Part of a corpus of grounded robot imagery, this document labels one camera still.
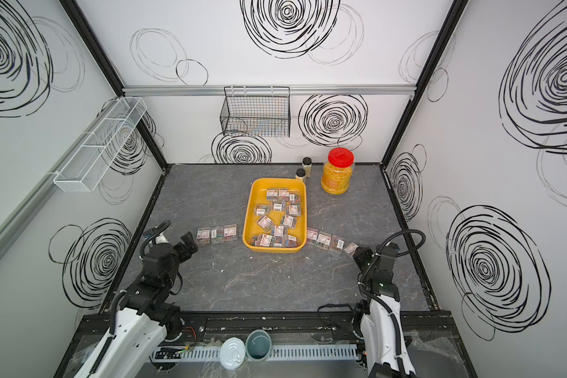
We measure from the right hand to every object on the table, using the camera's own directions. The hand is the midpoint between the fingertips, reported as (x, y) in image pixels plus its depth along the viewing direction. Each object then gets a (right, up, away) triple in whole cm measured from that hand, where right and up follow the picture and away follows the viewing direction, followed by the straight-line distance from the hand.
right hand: (360, 250), depth 85 cm
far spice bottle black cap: (-17, +36, +28) cm, 49 cm away
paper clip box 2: (-17, +4, +8) cm, 19 cm away
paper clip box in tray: (-34, +20, +20) cm, 44 cm away
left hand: (-64, +5, -5) cm, 64 cm away
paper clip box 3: (-7, +1, +6) cm, 9 cm away
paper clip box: (-60, +4, +8) cm, 61 cm away
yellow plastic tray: (-40, +19, +20) cm, 49 cm away
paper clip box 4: (-3, 0, +2) cm, 3 cm away
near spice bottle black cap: (-21, +29, +19) cm, 41 cm away
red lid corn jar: (-5, +30, +16) cm, 34 cm away
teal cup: (-36, -25, -15) cm, 46 cm away
